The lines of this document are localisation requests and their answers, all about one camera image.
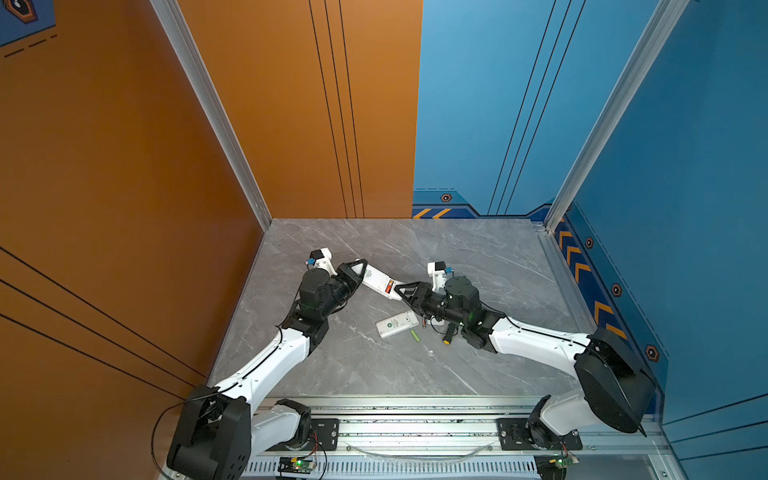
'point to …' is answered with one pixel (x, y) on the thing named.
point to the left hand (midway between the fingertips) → (369, 259)
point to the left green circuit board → (295, 465)
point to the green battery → (415, 336)
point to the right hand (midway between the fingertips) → (393, 293)
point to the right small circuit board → (563, 461)
